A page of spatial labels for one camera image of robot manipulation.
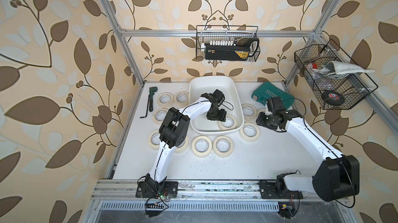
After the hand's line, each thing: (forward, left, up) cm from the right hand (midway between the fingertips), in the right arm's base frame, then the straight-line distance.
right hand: (259, 121), depth 85 cm
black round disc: (0, -30, +18) cm, 35 cm away
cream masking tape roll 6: (+1, +20, -9) cm, 22 cm away
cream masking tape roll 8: (0, +3, -12) cm, 12 cm away
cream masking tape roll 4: (-8, +33, -12) cm, 36 cm away
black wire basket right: (+3, -34, +20) cm, 40 cm away
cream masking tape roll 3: (-11, +45, -9) cm, 48 cm away
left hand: (+6, +19, -7) cm, 21 cm away
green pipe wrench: (+36, +70, -10) cm, 79 cm away
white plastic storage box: (+4, +32, -10) cm, 34 cm away
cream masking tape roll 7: (+15, 0, -12) cm, 19 cm away
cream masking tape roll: (+27, +59, -11) cm, 66 cm away
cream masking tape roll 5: (-9, +21, -12) cm, 25 cm away
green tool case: (+29, -15, -6) cm, 33 cm away
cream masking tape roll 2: (+26, +47, -10) cm, 55 cm away
